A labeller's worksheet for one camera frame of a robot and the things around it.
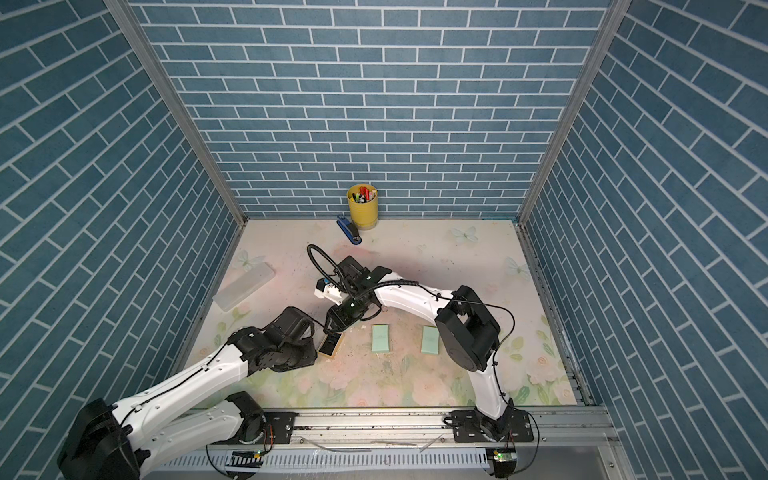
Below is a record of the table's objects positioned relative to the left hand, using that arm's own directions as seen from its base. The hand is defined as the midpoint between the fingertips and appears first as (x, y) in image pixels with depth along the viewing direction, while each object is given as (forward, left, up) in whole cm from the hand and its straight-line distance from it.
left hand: (321, 358), depth 81 cm
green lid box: (+7, -16, -3) cm, 17 cm away
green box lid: (+6, -31, -2) cm, 31 cm away
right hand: (+6, -3, +5) cm, 9 cm away
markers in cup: (+58, -8, +8) cm, 59 cm away
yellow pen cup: (+52, -8, +9) cm, 54 cm away
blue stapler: (+48, -3, 0) cm, 48 cm away
